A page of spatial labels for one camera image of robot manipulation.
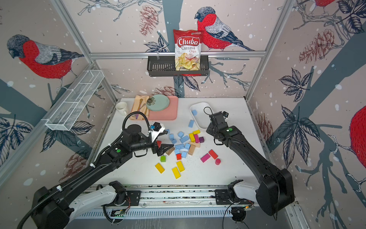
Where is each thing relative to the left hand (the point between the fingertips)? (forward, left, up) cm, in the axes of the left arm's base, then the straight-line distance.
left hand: (171, 136), depth 71 cm
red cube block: (-1, -3, -24) cm, 24 cm away
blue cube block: (+32, -14, -21) cm, 41 cm away
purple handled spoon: (+39, +32, -24) cm, 56 cm away
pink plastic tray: (+36, +6, -27) cm, 46 cm away
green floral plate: (+46, +17, -24) cm, 55 cm away
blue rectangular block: (+24, -11, -24) cm, 35 cm away
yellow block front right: (-7, -4, -25) cm, 26 cm away
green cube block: (-3, +7, -24) cm, 25 cm away
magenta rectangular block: (-2, -20, -24) cm, 31 cm away
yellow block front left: (-8, +9, -24) cm, 27 cm away
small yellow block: (+17, -15, -25) cm, 34 cm away
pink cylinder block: (-5, -27, -23) cm, 36 cm away
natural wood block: (+3, -11, -23) cm, 26 cm away
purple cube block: (+10, -18, -23) cm, 31 cm away
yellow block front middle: (-11, -1, -24) cm, 26 cm away
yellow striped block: (+12, -11, -22) cm, 28 cm away
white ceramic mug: (+34, +42, -17) cm, 57 cm away
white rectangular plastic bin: (+34, -19, -23) cm, 45 cm away
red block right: (+1, -25, -24) cm, 35 cm away
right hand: (+11, -22, -8) cm, 26 cm away
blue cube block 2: (+15, -3, -23) cm, 28 cm away
